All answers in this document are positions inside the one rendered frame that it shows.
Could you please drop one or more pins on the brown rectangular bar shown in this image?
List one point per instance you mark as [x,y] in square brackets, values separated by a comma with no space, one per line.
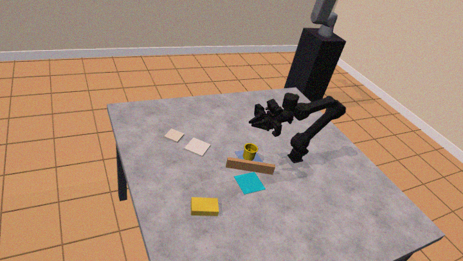
[252,166]

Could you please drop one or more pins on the yellow rectangular block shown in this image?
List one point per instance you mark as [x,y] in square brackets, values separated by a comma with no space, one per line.
[204,206]

